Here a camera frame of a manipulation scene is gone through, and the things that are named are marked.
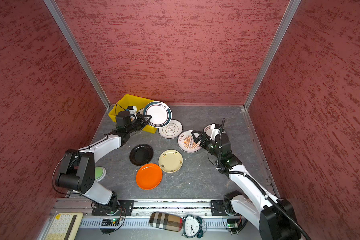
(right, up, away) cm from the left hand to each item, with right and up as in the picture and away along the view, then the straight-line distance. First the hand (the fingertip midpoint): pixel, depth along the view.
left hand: (152, 118), depth 89 cm
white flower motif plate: (+11, -9, +15) cm, 21 cm away
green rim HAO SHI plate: (+37, -8, +17) cm, 41 cm away
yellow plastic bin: (-24, +15, +27) cm, 39 cm away
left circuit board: (-17, -51, -18) cm, 57 cm away
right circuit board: (+44, -51, -18) cm, 70 cm away
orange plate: (-1, -33, -5) cm, 34 cm away
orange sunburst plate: (+21, -16, +11) cm, 29 cm away
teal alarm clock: (+24, -49, -23) cm, 59 cm away
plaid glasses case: (+11, -48, -21) cm, 54 cm away
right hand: (+25, -11, -10) cm, 29 cm away
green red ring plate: (+5, +4, +4) cm, 7 cm away
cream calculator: (-36, -50, -21) cm, 65 cm away
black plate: (-8, -23, +3) cm, 24 cm away
